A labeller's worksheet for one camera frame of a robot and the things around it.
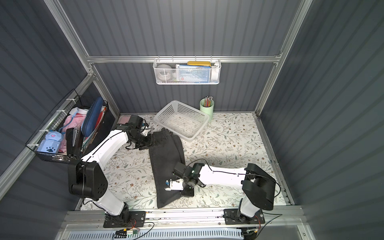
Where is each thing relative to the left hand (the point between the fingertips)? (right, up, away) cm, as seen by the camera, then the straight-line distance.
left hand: (154, 145), depth 86 cm
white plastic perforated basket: (+17, +15, +29) cm, 37 cm away
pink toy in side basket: (-36, +14, -14) cm, 41 cm away
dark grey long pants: (+6, -6, +8) cm, 12 cm away
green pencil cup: (+34, +23, +23) cm, 47 cm away
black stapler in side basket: (-31, +6, -21) cm, 38 cm away
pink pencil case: (-32, +17, +30) cm, 47 cm away
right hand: (+18, -21, -7) cm, 29 cm away
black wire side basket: (-40, +23, -9) cm, 47 cm away
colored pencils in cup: (+33, +29, +20) cm, 48 cm away
